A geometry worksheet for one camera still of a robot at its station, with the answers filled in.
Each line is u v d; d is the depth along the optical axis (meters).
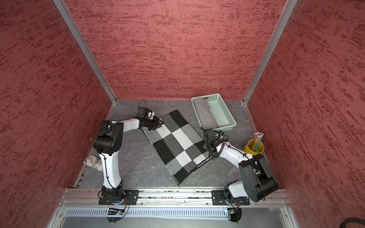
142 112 0.86
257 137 0.79
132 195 0.75
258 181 0.44
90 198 0.76
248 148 0.83
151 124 0.93
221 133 0.82
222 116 1.11
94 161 0.83
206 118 1.00
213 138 0.71
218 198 0.74
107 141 0.56
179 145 0.94
